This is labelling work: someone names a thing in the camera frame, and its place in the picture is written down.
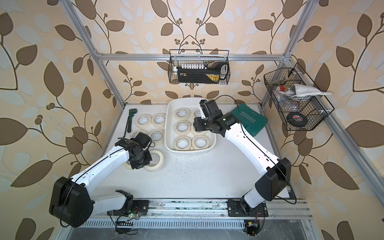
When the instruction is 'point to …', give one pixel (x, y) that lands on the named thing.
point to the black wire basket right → (299, 108)
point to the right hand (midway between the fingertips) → (198, 123)
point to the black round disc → (296, 119)
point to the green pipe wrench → (131, 111)
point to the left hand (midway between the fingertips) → (148, 162)
